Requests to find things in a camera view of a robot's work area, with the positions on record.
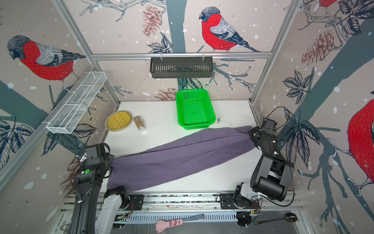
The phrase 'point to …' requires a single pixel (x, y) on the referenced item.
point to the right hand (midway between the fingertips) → (252, 130)
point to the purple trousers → (135, 169)
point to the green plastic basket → (194, 108)
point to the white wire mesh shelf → (65, 119)
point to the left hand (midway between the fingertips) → (109, 153)
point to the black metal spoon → (291, 217)
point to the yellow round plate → (118, 120)
